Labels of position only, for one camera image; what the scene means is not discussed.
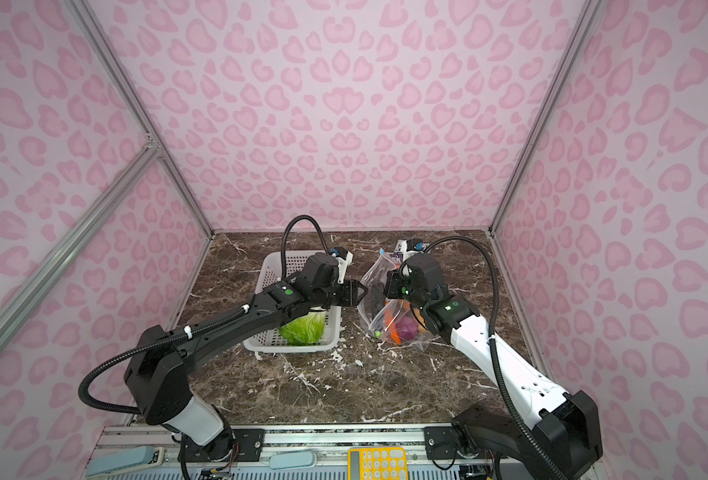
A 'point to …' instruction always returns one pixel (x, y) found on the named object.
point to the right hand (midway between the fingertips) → (387, 271)
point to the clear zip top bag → (377, 273)
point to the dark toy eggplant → (376, 299)
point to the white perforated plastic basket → (272, 273)
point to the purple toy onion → (407, 327)
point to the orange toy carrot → (391, 320)
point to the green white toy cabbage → (306, 330)
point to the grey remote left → (123, 461)
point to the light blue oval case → (292, 460)
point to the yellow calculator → (377, 463)
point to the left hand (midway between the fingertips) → (366, 285)
